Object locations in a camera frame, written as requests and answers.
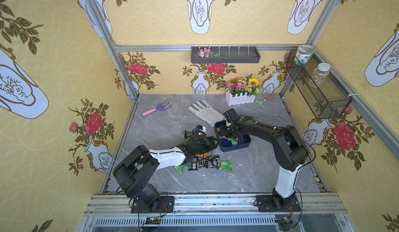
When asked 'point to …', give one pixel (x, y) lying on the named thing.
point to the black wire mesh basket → (324, 94)
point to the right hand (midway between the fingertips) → (225, 130)
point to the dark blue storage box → (227, 143)
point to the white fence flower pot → (241, 90)
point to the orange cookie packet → (205, 155)
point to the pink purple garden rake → (160, 106)
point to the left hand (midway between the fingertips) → (213, 140)
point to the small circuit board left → (153, 220)
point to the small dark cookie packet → (186, 133)
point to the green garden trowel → (261, 102)
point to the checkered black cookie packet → (215, 163)
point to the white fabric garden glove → (205, 111)
